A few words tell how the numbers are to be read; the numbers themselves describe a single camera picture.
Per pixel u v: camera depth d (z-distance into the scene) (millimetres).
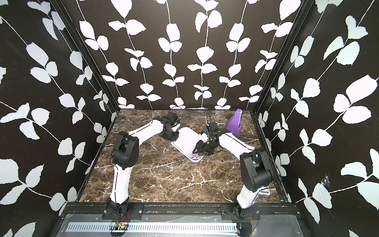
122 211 648
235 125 1039
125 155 558
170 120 812
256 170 470
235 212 727
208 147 769
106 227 701
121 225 709
